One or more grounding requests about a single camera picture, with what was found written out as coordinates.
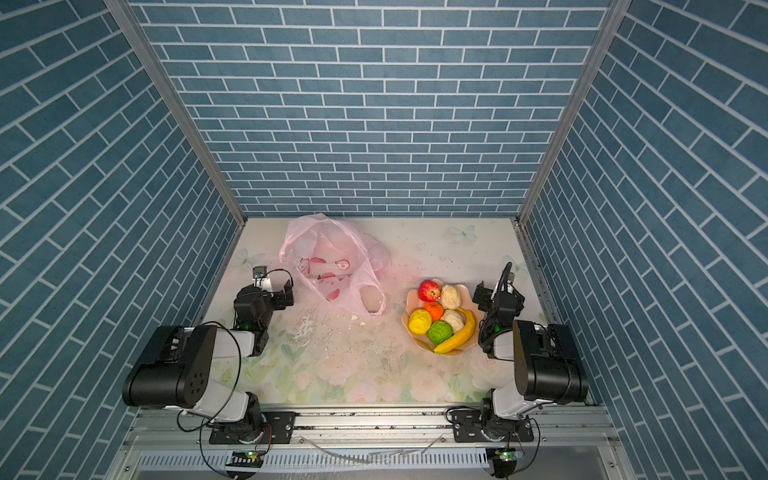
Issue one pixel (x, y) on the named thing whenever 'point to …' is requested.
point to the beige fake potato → (450, 296)
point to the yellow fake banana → (460, 337)
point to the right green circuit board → (508, 455)
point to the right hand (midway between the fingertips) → (498, 282)
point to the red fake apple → (428, 291)
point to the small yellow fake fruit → (419, 321)
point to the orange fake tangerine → (435, 309)
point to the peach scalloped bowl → (423, 341)
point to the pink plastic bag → (341, 262)
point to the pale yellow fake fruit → (455, 318)
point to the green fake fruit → (439, 332)
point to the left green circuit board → (252, 458)
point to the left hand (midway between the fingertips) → (274, 280)
